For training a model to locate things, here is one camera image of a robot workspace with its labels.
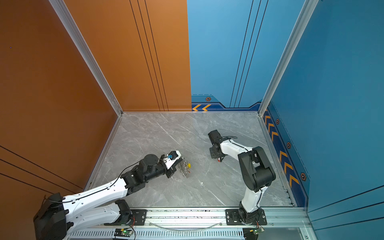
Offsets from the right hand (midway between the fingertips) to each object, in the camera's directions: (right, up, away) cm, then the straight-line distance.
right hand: (216, 153), depth 96 cm
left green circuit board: (-48, -33, -25) cm, 64 cm away
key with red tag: (+1, -3, -2) cm, 4 cm away
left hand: (-21, +2, -20) cm, 29 cm away
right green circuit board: (+13, -33, -27) cm, 44 cm away
